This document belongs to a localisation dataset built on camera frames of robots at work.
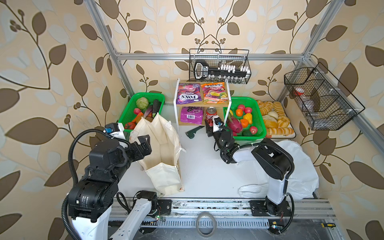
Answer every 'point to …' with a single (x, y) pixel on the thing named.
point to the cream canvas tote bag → (162, 164)
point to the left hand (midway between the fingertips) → (140, 138)
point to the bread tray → (277, 123)
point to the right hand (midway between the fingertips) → (211, 119)
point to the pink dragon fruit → (234, 123)
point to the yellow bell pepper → (248, 116)
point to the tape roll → (211, 215)
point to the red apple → (253, 130)
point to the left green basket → (128, 114)
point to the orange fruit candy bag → (214, 93)
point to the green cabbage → (142, 103)
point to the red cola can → (210, 112)
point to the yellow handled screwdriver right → (328, 224)
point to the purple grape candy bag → (192, 114)
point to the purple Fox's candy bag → (188, 93)
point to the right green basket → (247, 111)
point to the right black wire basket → (324, 102)
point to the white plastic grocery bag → (303, 182)
